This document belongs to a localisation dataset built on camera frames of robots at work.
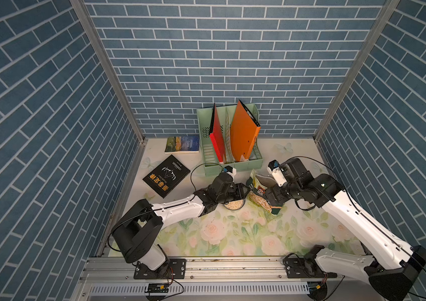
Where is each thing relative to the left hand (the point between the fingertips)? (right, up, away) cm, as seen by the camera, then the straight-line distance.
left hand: (253, 192), depth 80 cm
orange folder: (-3, +27, +11) cm, 29 cm away
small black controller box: (-39, -36, -8) cm, 53 cm away
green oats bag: (+1, 0, -3) cm, 3 cm away
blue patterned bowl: (-7, -7, +6) cm, 12 cm away
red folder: (-17, +29, +33) cm, 47 cm away
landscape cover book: (-36, +23, +35) cm, 55 cm away
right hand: (+8, +3, -6) cm, 10 cm away
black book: (-43, +5, +19) cm, 47 cm away
